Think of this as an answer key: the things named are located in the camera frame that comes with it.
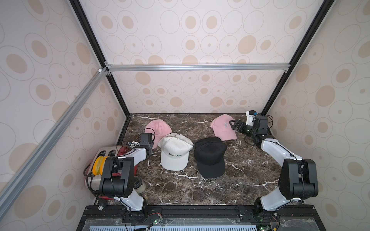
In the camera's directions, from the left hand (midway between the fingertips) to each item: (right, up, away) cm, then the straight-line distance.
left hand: (150, 143), depth 96 cm
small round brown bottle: (+2, -27, -19) cm, 33 cm away
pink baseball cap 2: (+51, +10, +10) cm, 52 cm away
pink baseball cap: (+5, +10, +6) cm, 13 cm away
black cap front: (+38, -5, -11) cm, 40 cm away
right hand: (+53, +13, -7) cm, 55 cm away
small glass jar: (0, -20, -21) cm, 29 cm away
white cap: (+17, -4, -10) cm, 20 cm away
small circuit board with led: (+11, -35, -25) cm, 44 cm away
